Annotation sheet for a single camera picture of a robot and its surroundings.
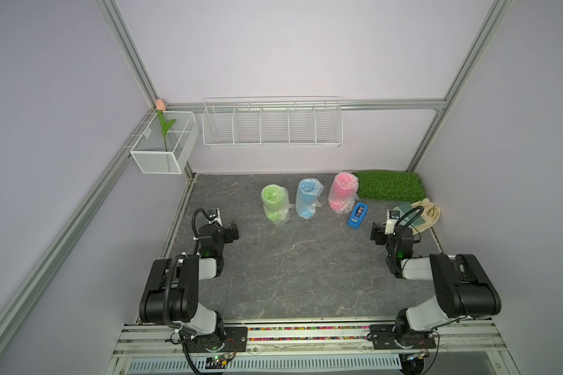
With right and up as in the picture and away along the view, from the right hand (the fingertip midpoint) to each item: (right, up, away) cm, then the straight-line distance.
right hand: (385, 222), depth 94 cm
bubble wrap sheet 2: (-32, +12, -3) cm, 34 cm away
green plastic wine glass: (-45, +8, -4) cm, 46 cm away
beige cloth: (+26, +3, +11) cm, 28 cm away
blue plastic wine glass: (-32, +12, -2) cm, 34 cm away
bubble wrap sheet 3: (-17, +12, +2) cm, 21 cm away
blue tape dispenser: (-10, +2, +6) cm, 12 cm away
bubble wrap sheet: (-44, +8, -4) cm, 45 cm away
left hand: (-66, 0, -1) cm, 66 cm away
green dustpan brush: (0, +4, -20) cm, 21 cm away
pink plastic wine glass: (-17, +11, +2) cm, 21 cm away
